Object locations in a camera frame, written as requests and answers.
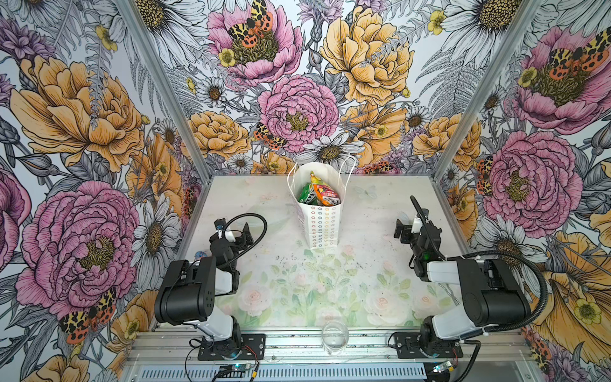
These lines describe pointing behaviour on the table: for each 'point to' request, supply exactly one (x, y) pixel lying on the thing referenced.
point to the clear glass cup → (334, 336)
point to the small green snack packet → (307, 195)
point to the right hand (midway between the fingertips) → (409, 226)
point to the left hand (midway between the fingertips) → (237, 231)
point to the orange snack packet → (327, 195)
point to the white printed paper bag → (321, 223)
